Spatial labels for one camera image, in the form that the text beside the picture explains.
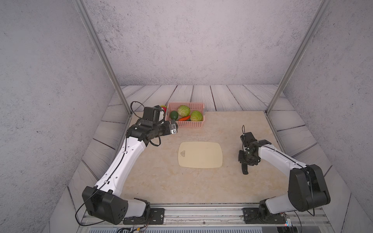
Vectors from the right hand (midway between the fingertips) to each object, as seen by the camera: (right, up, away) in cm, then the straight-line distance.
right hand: (244, 160), depth 88 cm
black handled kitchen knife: (-1, -4, -5) cm, 6 cm away
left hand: (-41, +21, -11) cm, 47 cm away
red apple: (-52, +33, +26) cm, 67 cm away
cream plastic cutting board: (-26, +1, +8) cm, 27 cm away
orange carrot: (-36, +26, +25) cm, 51 cm away
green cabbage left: (-37, +31, +26) cm, 55 cm away
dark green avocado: (-45, +28, +26) cm, 59 cm away
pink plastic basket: (-30, +36, +32) cm, 57 cm away
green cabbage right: (-27, +27, +20) cm, 44 cm away
